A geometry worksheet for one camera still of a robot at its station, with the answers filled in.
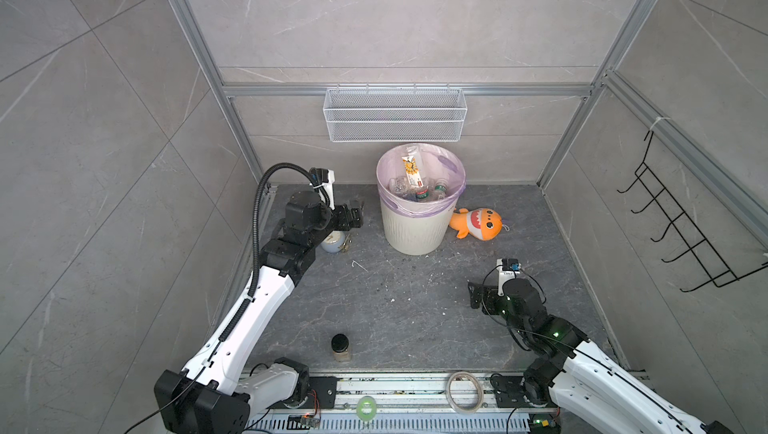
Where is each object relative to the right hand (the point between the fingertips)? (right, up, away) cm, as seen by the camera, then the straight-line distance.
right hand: (482, 282), depth 82 cm
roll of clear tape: (-4, -26, -10) cm, 28 cm away
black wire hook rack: (+41, +9, -21) cm, 47 cm away
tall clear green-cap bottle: (-18, +30, +7) cm, 36 cm away
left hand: (-36, +24, -9) cm, 45 cm away
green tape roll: (-32, -29, -9) cm, 44 cm away
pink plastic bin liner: (-11, +36, +12) cm, 39 cm away
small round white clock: (-45, +9, +16) cm, 48 cm away
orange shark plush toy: (+5, +16, +16) cm, 23 cm away
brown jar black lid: (-38, -14, -10) cm, 42 cm away
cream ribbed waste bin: (-20, +13, +7) cm, 24 cm away
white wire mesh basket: (-24, +53, +19) cm, 61 cm away
